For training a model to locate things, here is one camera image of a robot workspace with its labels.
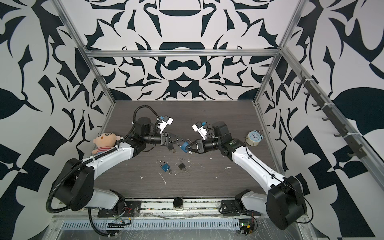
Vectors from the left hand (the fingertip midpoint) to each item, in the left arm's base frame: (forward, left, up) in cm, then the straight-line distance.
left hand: (182, 138), depth 73 cm
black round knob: (-25, +3, -13) cm, 28 cm away
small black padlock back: (+7, +8, -22) cm, 24 cm away
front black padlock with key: (-5, +2, -24) cm, 24 cm away
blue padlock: (-2, -2, -1) cm, 3 cm away
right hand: (-5, -2, -2) cm, 5 cm away
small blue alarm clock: (+10, -44, -19) cm, 49 cm away
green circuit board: (-34, -29, -24) cm, 51 cm away
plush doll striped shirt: (+8, +47, -15) cm, 50 cm away
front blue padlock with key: (-5, +11, -22) cm, 25 cm away
